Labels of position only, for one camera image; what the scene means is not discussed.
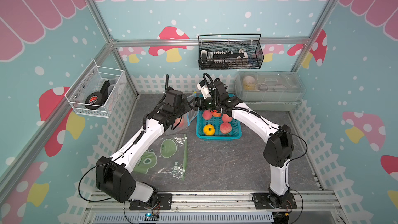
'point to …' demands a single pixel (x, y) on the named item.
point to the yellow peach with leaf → (209, 129)
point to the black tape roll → (95, 100)
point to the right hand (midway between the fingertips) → (192, 103)
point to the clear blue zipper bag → (185, 120)
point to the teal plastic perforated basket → (216, 122)
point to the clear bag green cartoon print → (167, 155)
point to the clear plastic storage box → (266, 90)
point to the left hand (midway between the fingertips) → (188, 106)
